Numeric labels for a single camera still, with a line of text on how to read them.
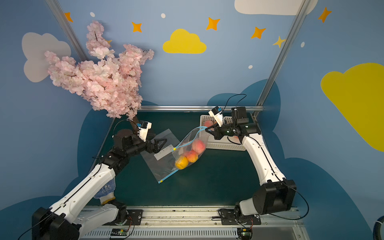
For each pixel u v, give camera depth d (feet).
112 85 2.07
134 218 2.41
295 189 1.31
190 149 2.95
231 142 2.26
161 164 3.11
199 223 2.44
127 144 1.92
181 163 2.59
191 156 2.76
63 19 2.38
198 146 2.68
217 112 2.17
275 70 3.07
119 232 2.35
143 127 2.13
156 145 2.18
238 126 1.88
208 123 3.56
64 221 1.24
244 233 2.40
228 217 2.44
